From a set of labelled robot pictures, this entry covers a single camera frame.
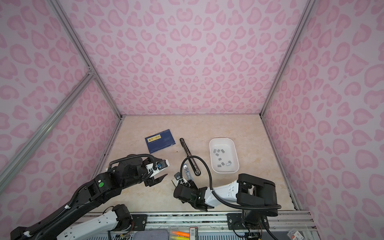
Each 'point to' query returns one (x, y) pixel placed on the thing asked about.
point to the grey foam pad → (151, 235)
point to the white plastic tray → (224, 159)
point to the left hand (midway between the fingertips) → (162, 163)
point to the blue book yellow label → (159, 141)
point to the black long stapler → (191, 160)
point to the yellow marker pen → (180, 238)
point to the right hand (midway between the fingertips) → (181, 186)
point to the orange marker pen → (179, 233)
